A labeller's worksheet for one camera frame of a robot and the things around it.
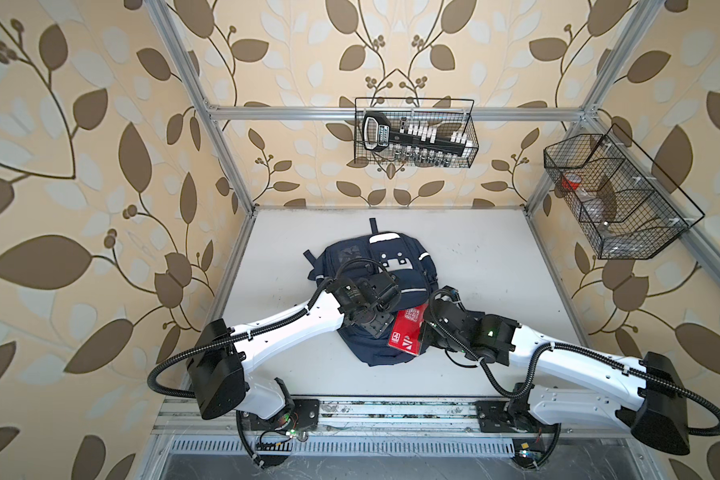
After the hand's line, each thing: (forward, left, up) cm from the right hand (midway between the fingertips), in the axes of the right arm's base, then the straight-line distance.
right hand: (417, 333), depth 77 cm
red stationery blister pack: (+1, +3, -1) cm, 3 cm away
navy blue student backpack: (+26, 0, -4) cm, 26 cm away
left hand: (+5, +10, +2) cm, 12 cm away
